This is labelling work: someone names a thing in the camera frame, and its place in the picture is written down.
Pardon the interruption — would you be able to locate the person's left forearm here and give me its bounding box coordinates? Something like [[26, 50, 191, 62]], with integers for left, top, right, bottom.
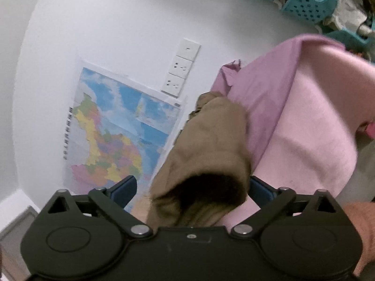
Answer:
[[342, 201, 375, 279]]

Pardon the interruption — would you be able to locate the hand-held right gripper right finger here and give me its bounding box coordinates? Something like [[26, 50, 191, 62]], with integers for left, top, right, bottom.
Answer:
[[231, 176, 338, 237]]

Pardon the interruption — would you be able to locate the white plastic bag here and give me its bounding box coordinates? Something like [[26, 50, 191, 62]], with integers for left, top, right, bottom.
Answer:
[[328, 0, 367, 31]]

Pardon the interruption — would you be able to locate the grey panel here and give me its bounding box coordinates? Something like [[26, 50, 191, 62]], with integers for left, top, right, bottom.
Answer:
[[0, 204, 41, 281]]

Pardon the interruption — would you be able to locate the white wall socket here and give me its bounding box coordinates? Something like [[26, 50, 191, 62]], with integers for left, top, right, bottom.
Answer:
[[168, 54, 194, 80], [160, 73, 188, 98]]

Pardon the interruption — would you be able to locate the brown puffer down jacket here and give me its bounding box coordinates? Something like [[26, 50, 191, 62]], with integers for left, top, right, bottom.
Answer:
[[146, 91, 253, 228]]

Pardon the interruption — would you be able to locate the colourful wall map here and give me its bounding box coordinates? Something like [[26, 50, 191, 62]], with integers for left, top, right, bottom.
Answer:
[[61, 59, 188, 224]]

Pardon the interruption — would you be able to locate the teal perforated plastic basket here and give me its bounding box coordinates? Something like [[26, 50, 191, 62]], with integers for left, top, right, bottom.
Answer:
[[282, 0, 341, 26], [322, 26, 372, 47]]

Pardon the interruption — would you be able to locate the mauve bed sheet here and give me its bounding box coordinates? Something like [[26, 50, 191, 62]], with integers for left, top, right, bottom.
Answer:
[[210, 33, 347, 169]]

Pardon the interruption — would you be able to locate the pink fleece blanket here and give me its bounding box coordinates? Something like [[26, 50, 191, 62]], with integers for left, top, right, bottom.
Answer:
[[223, 44, 375, 229]]

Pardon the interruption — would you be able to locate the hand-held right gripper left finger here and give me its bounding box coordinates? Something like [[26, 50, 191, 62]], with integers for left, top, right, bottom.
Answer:
[[47, 175, 154, 237]]

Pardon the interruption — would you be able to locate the white wall switch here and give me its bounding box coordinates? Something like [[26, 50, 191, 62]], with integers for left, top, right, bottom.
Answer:
[[175, 37, 202, 62]]

